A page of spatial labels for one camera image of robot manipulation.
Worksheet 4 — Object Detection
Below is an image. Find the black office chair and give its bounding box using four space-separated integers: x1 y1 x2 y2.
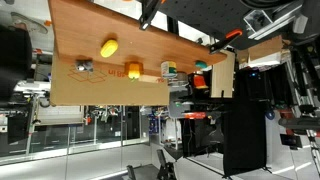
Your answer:
0 25 33 103

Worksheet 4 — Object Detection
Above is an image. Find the black perforated board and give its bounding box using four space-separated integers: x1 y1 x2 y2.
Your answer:
159 0 303 51

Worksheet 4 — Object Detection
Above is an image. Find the small gray object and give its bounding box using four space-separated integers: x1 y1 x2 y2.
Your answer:
75 59 94 73

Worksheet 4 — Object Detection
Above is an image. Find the aluminium extrusion rail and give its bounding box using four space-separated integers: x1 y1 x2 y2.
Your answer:
243 8 296 41

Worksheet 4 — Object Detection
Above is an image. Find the brown cardboard sheet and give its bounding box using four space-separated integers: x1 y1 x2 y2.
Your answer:
49 54 171 107

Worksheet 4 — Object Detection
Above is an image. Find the corn tin can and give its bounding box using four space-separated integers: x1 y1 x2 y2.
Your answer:
160 60 178 80

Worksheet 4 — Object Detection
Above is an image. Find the black fabric panel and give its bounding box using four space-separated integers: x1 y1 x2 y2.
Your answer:
222 99 268 178

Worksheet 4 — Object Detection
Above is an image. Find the green toy cucumber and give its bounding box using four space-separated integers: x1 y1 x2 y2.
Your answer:
194 60 208 70

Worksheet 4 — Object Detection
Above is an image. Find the brown cardboard box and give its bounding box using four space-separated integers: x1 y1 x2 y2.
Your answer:
247 34 284 63

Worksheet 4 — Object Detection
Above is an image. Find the red orange block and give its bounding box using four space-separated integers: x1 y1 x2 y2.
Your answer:
193 74 210 90

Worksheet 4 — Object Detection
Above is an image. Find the yellow orange toy pepper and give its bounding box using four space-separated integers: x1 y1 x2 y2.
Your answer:
124 61 144 80

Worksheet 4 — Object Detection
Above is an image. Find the black clamp orange handle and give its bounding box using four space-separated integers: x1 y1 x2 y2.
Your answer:
209 28 244 55
138 0 167 31

